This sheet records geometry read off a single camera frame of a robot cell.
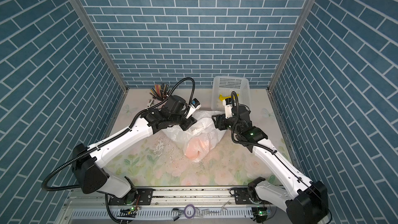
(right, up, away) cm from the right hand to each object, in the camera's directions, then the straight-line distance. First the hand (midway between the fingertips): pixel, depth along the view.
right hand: (215, 114), depth 77 cm
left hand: (-11, -2, +1) cm, 11 cm away
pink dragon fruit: (-10, -19, +5) cm, 22 cm away
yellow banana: (+7, +9, +31) cm, 33 cm away
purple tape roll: (-12, -44, -6) cm, 46 cm away
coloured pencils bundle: (-35, +12, +22) cm, 43 cm away
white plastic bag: (-6, -8, +1) cm, 10 cm away
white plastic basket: (+10, +19, +42) cm, 48 cm away
